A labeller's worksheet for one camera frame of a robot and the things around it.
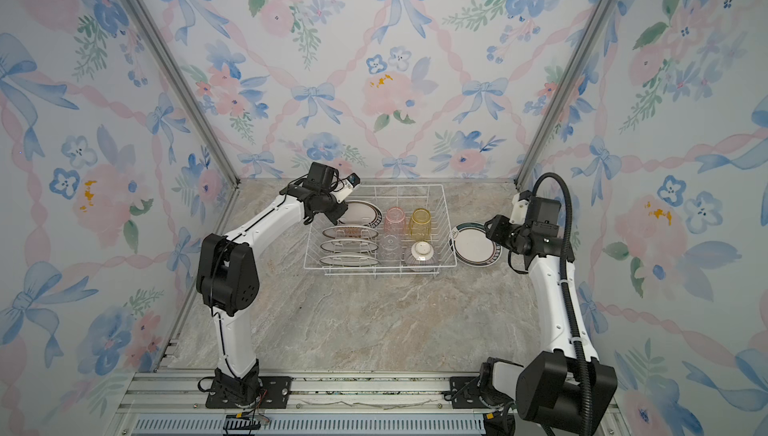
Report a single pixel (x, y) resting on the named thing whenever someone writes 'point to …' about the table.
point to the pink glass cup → (395, 222)
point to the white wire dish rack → (408, 197)
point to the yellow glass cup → (420, 225)
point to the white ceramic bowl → (422, 250)
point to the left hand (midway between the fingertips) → (342, 199)
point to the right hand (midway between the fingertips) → (492, 224)
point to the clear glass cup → (390, 248)
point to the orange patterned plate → (350, 232)
